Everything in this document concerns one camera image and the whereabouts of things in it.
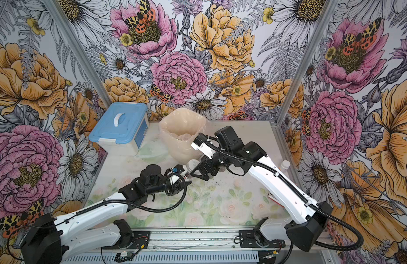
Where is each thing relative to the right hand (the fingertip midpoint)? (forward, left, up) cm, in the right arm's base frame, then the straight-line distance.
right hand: (200, 170), depth 66 cm
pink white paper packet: (-3, -34, -24) cm, 42 cm away
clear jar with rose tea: (+3, +4, 0) cm, 4 cm away
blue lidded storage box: (+33, +45, -9) cm, 56 cm away
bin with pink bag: (+34, +13, -10) cm, 38 cm away
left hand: (+3, +7, -13) cm, 15 cm away
